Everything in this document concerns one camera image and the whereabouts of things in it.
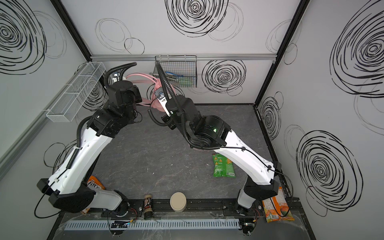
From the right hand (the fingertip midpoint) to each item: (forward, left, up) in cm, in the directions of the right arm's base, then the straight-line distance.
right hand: (168, 104), depth 55 cm
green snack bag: (-6, -26, -44) cm, 52 cm away
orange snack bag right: (-26, -50, -45) cm, 73 cm away
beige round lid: (-25, -2, -40) cm, 47 cm away
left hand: (+9, +19, +1) cm, 21 cm away
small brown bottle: (-28, +12, -44) cm, 53 cm away
